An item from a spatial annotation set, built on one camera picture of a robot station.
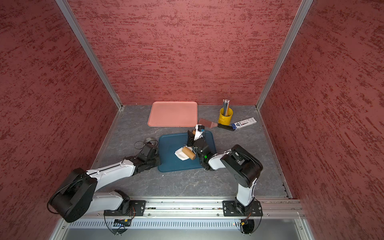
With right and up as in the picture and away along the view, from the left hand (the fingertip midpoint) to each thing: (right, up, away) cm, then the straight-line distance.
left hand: (159, 162), depth 90 cm
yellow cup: (+44, +26, +13) cm, 53 cm away
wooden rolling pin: (+19, +6, -1) cm, 20 cm away
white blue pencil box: (+59, +24, +19) cm, 66 cm away
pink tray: (+5, +31, +24) cm, 39 cm away
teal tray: (+6, +11, +2) cm, 13 cm away
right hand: (+18, +17, +1) cm, 25 cm away
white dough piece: (+13, +4, +2) cm, 14 cm away
